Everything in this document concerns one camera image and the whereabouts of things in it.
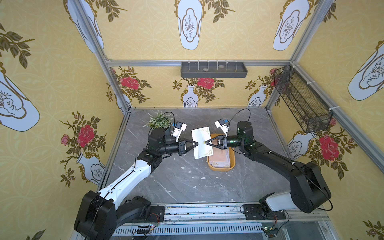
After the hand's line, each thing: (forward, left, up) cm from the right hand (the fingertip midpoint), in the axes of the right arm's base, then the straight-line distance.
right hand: (207, 147), depth 73 cm
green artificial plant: (+19, +28, -4) cm, 34 cm away
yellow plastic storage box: (+2, -16, -18) cm, 24 cm away
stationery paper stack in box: (+5, -10, -21) cm, 24 cm away
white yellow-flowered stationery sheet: (+4, +3, +4) cm, 6 cm away
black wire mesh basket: (+21, -58, +3) cm, 62 cm away
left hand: (-1, +4, +3) cm, 5 cm away
